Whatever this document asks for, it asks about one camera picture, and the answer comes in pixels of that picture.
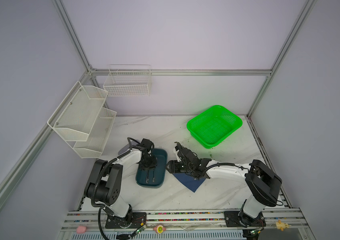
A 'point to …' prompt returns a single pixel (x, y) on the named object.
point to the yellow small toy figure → (281, 225)
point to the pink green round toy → (159, 229)
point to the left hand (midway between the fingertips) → (153, 168)
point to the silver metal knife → (153, 179)
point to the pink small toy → (81, 229)
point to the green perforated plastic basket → (211, 127)
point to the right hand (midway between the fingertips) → (166, 167)
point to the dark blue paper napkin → (188, 181)
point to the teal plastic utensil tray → (160, 171)
